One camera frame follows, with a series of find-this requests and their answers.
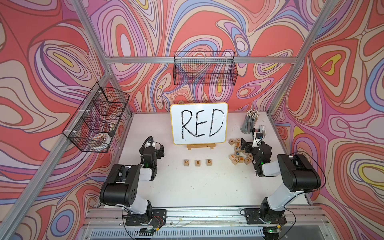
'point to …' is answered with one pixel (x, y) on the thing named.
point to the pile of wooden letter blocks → (240, 155)
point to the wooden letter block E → (197, 163)
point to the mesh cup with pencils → (249, 121)
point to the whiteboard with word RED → (199, 123)
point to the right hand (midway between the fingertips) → (249, 141)
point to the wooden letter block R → (186, 163)
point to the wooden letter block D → (209, 162)
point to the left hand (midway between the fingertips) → (154, 145)
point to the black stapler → (253, 130)
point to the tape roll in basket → (104, 137)
